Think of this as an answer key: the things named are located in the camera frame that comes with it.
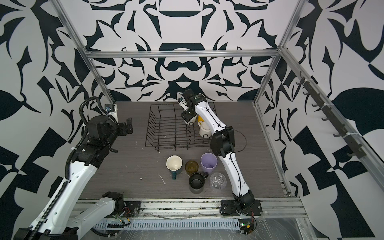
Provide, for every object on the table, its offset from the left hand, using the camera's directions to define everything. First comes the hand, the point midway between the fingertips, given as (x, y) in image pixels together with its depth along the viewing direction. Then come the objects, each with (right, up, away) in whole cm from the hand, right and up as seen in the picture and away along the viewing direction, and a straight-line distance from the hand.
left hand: (119, 116), depth 71 cm
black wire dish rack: (+18, -10, +32) cm, 38 cm away
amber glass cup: (+33, -28, +12) cm, 45 cm away
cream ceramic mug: (+35, -2, +21) cm, 40 cm away
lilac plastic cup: (+43, -25, +12) cm, 51 cm away
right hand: (+33, +3, +28) cm, 43 cm away
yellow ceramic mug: (+39, -2, +30) cm, 50 cm away
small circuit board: (+59, -52, 0) cm, 79 cm away
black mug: (+36, -36, +10) cm, 52 cm away
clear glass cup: (+48, -35, +12) cm, 61 cm away
